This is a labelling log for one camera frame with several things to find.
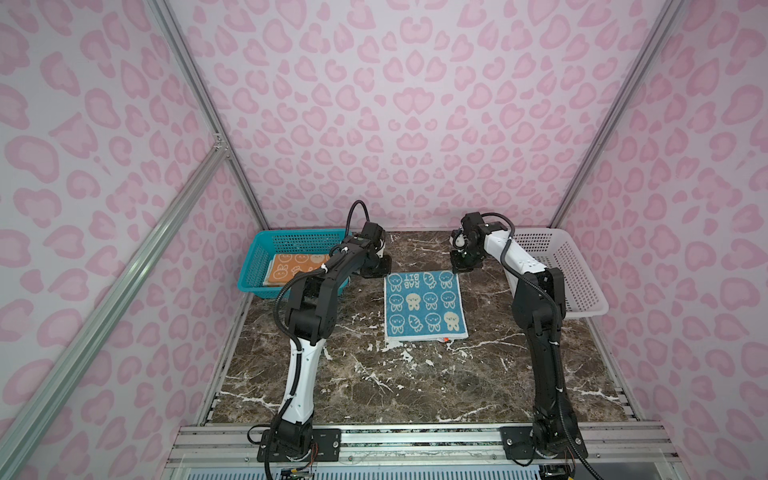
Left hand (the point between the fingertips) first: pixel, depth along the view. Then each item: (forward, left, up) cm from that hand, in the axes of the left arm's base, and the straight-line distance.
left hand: (388, 267), depth 102 cm
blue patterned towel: (-13, -11, -5) cm, 18 cm away
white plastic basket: (+7, -60, -1) cm, 60 cm away
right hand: (0, -23, +1) cm, 23 cm away
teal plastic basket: (+20, +35, -8) cm, 41 cm away
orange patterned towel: (+2, +37, -1) cm, 37 cm away
